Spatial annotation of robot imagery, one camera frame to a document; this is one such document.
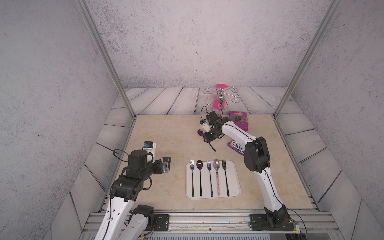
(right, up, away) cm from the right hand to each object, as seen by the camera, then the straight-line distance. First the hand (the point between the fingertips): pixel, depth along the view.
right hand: (208, 137), depth 100 cm
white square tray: (+2, -24, -13) cm, 27 cm away
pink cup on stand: (+7, +24, -4) cm, 25 cm away
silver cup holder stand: (+14, +29, -4) cm, 32 cm away
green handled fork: (-10, -18, -7) cm, 22 cm away
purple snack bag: (+24, +13, +10) cm, 29 cm away
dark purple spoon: (-6, -16, -9) cm, 19 cm away
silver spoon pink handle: (+5, -16, -9) cm, 19 cm away
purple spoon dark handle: (-5, +3, +8) cm, 9 cm away
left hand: (-23, -8, -27) cm, 36 cm away
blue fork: (0, -17, -7) cm, 18 cm away
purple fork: (+9, -18, -9) cm, 22 cm away
